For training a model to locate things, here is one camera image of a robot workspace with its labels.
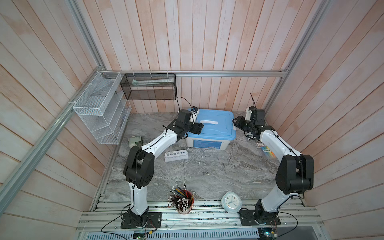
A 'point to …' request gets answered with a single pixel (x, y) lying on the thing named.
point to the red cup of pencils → (182, 199)
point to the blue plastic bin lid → (218, 125)
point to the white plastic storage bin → (207, 143)
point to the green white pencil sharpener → (135, 140)
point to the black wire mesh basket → (149, 86)
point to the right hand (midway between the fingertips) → (234, 120)
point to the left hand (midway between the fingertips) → (197, 125)
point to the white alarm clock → (231, 202)
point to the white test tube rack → (176, 155)
